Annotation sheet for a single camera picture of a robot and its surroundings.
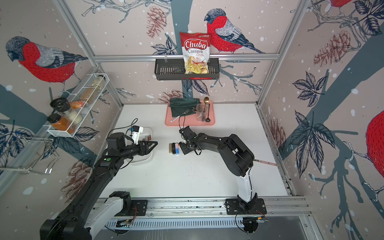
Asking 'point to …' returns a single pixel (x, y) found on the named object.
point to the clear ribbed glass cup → (201, 110)
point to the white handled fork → (186, 111)
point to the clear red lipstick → (149, 137)
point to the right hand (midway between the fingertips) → (186, 146)
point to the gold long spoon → (206, 100)
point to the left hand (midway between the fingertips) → (156, 140)
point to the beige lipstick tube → (170, 148)
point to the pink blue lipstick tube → (177, 146)
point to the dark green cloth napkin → (178, 106)
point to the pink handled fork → (266, 162)
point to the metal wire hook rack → (51, 145)
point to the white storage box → (146, 135)
